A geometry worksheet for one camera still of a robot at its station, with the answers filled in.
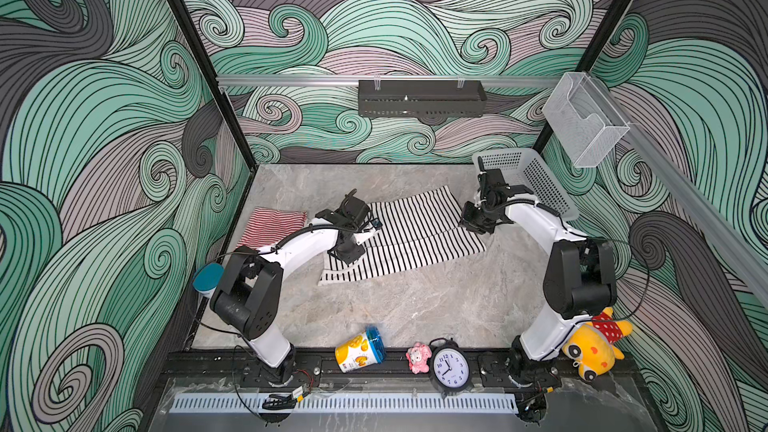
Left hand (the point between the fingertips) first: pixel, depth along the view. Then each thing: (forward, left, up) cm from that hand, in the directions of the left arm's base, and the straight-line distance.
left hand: (350, 245), depth 90 cm
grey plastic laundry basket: (+37, -66, -1) cm, 75 cm away
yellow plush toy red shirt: (-28, -61, +2) cm, 67 cm away
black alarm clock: (-31, -27, -3) cm, 41 cm away
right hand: (+7, -35, +3) cm, 36 cm away
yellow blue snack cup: (-29, -5, +1) cm, 30 cm away
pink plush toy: (-30, -19, -3) cm, 35 cm away
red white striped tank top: (+10, +30, -6) cm, 32 cm away
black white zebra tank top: (+10, -20, -6) cm, 23 cm away
